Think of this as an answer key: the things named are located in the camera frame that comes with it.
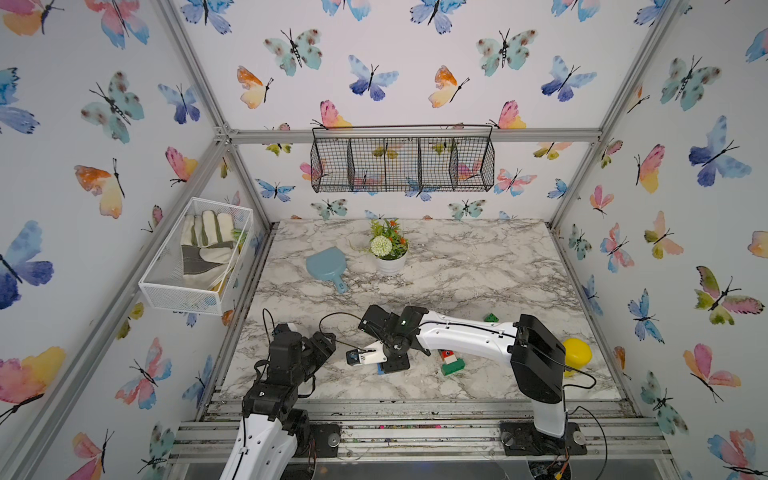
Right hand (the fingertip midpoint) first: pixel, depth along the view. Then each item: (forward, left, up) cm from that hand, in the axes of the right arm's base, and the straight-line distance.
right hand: (386, 352), depth 82 cm
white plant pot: (+31, +1, -3) cm, 31 cm away
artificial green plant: (+30, +2, +11) cm, 32 cm away
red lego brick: (+2, -17, -4) cm, 17 cm away
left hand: (+2, +15, +2) cm, 15 cm away
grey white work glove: (+17, +46, +22) cm, 54 cm away
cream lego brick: (+1, -18, -4) cm, 18 cm away
